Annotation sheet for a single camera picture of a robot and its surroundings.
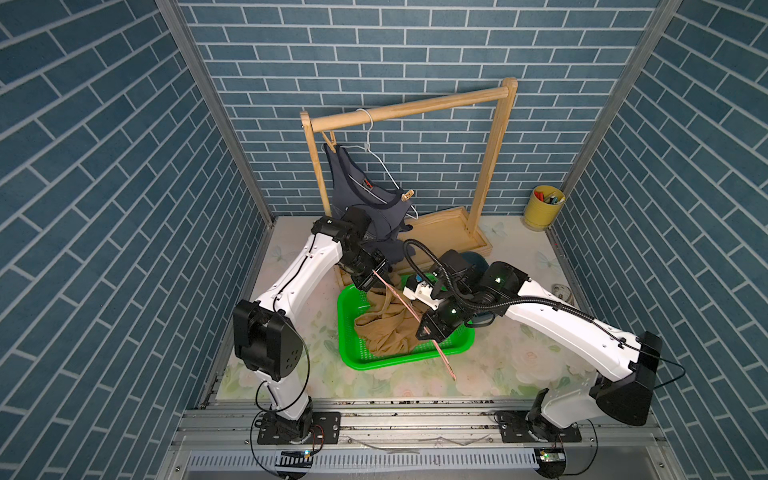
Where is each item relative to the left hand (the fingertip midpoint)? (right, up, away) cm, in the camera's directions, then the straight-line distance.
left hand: (402, 281), depth 76 cm
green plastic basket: (-15, -7, +11) cm, 20 cm away
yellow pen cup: (+53, +24, +33) cm, 67 cm away
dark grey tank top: (-13, +27, +11) cm, 32 cm away
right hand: (+5, -12, -9) cm, 15 cm away
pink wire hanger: (+3, -8, -11) cm, 14 cm away
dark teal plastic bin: (+26, +4, +23) cm, 35 cm away
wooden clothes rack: (+19, +14, +40) cm, 46 cm away
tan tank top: (-3, -13, +9) cm, 16 cm away
